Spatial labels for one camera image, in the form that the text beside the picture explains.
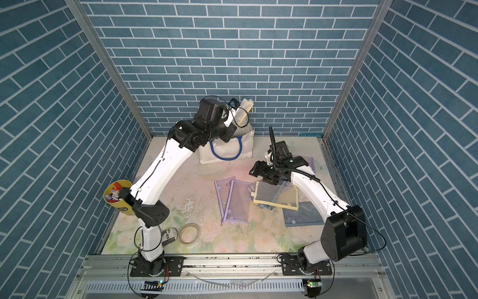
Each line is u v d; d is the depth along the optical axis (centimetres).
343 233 43
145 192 46
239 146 96
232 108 60
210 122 52
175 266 74
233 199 93
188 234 82
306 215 89
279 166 61
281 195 94
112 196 81
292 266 74
